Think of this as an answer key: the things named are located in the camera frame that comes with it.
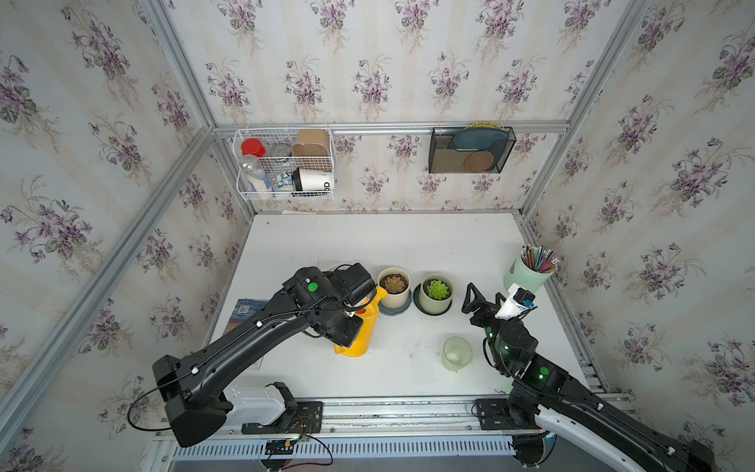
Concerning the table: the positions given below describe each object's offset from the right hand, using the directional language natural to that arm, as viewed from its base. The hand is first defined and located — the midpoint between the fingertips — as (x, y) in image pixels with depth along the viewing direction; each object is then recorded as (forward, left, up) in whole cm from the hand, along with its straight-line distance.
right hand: (484, 291), depth 75 cm
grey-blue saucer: (+2, +23, -19) cm, 30 cm away
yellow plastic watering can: (-13, +31, -3) cm, 34 cm away
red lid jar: (+42, +69, +15) cm, 82 cm away
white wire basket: (+39, +59, +11) cm, 72 cm away
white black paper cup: (+36, +50, +8) cm, 62 cm away
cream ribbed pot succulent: (+8, +23, -10) cm, 26 cm away
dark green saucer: (+6, +16, -17) cm, 24 cm away
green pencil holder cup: (+10, -15, -8) cm, 20 cm away
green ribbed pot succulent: (+5, +11, -10) cm, 16 cm away
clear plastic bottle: (+32, +66, +17) cm, 75 cm away
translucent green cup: (-10, +5, -17) cm, 21 cm away
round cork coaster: (+44, -5, +9) cm, 45 cm away
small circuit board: (-33, +52, -21) cm, 65 cm away
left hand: (-14, +34, +1) cm, 36 cm away
